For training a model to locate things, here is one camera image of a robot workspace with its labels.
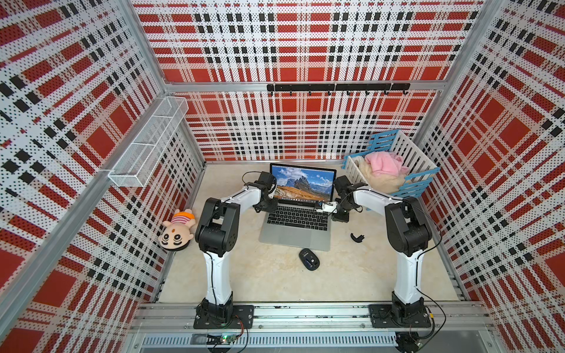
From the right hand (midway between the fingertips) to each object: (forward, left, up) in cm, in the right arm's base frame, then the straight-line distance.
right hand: (342, 213), depth 99 cm
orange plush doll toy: (-14, +68, +9) cm, 70 cm away
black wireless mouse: (-22, +16, +2) cm, 27 cm away
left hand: (+3, +33, 0) cm, 33 cm away
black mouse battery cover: (-12, -6, -2) cm, 14 cm away
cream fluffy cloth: (+11, -22, +7) cm, 25 cm away
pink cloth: (+19, -22, +13) cm, 32 cm away
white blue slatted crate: (+15, -36, +12) cm, 41 cm away
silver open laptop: (-4, +21, -1) cm, 21 cm away
